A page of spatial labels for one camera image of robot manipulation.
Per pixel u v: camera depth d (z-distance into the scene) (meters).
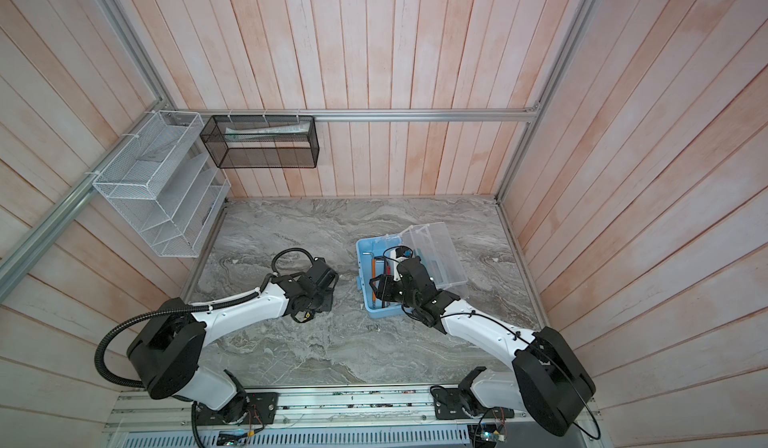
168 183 0.73
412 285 0.63
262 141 1.05
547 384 0.41
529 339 0.45
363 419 0.73
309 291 0.67
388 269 0.98
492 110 0.96
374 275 1.00
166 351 0.43
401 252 0.76
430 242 0.93
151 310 0.87
